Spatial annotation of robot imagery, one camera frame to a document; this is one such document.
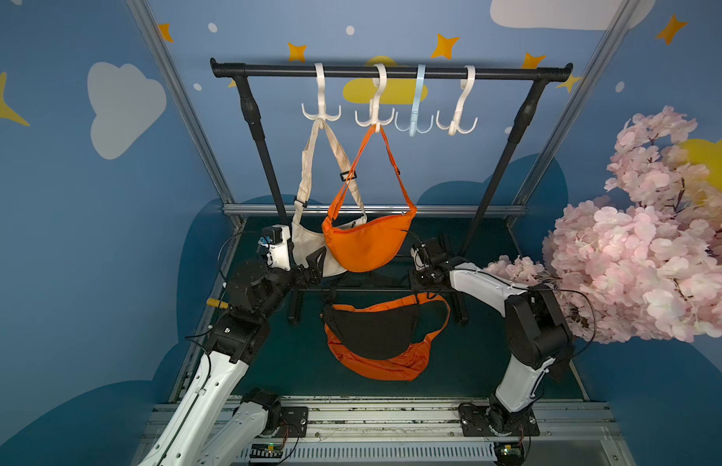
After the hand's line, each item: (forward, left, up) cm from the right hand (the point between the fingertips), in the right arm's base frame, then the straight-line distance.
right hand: (416, 276), depth 97 cm
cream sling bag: (-3, +33, +22) cm, 40 cm away
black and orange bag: (-10, -1, -5) cm, 12 cm away
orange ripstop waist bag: (-25, +6, -4) cm, 26 cm away
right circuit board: (-47, -23, -10) cm, 53 cm away
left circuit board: (-50, +40, -8) cm, 65 cm away
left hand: (-13, +30, +30) cm, 44 cm away
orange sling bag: (0, +17, +14) cm, 22 cm away
